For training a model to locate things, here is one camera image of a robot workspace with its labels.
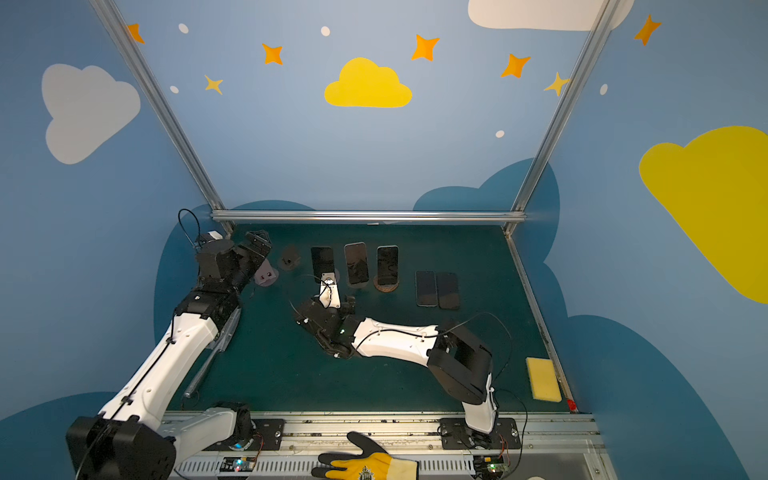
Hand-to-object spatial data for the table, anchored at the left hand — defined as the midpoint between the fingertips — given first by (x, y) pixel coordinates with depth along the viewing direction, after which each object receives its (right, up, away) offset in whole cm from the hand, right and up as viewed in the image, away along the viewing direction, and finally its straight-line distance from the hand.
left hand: (265, 241), depth 77 cm
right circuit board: (+57, -55, -6) cm, 79 cm away
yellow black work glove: (+29, -53, -8) cm, 61 cm away
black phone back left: (+10, -6, +22) cm, 25 cm away
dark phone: (+32, -7, +19) cm, 38 cm away
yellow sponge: (+77, -39, +6) cm, 86 cm away
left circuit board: (-4, -54, -6) cm, 55 cm away
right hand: (+15, -15, +5) cm, 22 cm away
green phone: (+46, -15, +27) cm, 56 cm away
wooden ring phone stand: (+32, -15, +26) cm, 44 cm away
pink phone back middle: (+22, -9, +22) cm, 32 cm away
